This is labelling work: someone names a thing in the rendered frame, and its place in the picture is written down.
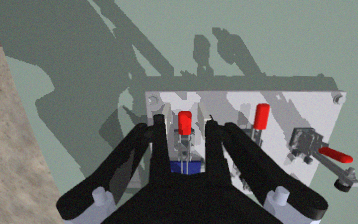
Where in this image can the grey fixture plate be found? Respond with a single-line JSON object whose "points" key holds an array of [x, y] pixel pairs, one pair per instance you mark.
{"points": [[289, 109]]}

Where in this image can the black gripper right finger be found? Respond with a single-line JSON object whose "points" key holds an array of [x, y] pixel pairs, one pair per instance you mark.
{"points": [[279, 193]]}

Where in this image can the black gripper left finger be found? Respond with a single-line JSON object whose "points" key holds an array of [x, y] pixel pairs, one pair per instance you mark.
{"points": [[95, 198]]}

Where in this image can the dark blue rectangular plate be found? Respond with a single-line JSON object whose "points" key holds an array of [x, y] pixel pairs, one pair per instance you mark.
{"points": [[194, 166]]}

